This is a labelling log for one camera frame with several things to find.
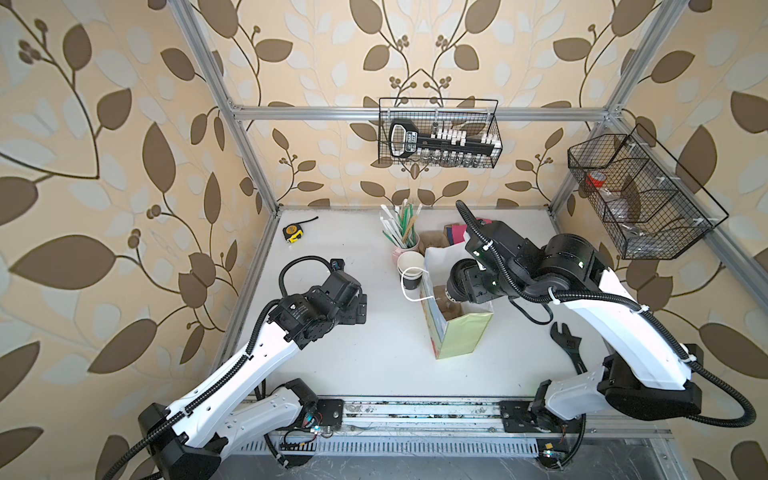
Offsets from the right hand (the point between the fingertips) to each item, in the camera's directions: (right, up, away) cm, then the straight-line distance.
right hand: (469, 281), depth 63 cm
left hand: (-29, -7, +12) cm, 32 cm away
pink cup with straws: (-14, +11, +33) cm, 37 cm away
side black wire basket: (+47, +17, +11) cm, 52 cm away
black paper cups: (-11, +1, +30) cm, 32 cm away
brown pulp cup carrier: (+1, -13, +31) cm, 34 cm away
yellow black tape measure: (-54, +11, +48) cm, 73 cm away
